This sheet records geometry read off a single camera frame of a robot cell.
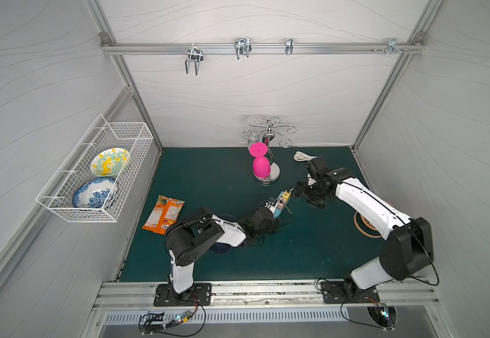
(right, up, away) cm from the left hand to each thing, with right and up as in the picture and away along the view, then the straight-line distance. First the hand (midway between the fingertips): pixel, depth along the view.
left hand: (275, 215), depth 91 cm
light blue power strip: (+2, +1, +2) cm, 3 cm away
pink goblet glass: (-6, +21, 0) cm, 22 cm away
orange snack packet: (-49, +1, +1) cm, 49 cm away
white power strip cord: (+17, +27, +24) cm, 40 cm away
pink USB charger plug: (+2, +6, -1) cm, 6 cm away
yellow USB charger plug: (+5, +9, +1) cm, 10 cm away
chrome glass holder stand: (-3, +37, -4) cm, 37 cm away
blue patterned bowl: (-58, +14, -28) cm, 66 cm away
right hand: (+9, +9, -6) cm, 14 cm away
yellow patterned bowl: (-59, +23, -20) cm, 66 cm away
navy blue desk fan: (-22, -9, -12) cm, 27 cm away
